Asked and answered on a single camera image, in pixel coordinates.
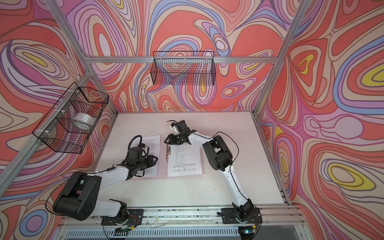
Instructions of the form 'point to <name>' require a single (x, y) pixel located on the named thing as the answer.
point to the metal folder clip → (168, 152)
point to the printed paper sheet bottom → (185, 159)
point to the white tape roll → (84, 121)
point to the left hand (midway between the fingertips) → (158, 158)
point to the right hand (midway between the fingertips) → (168, 144)
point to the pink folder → (162, 170)
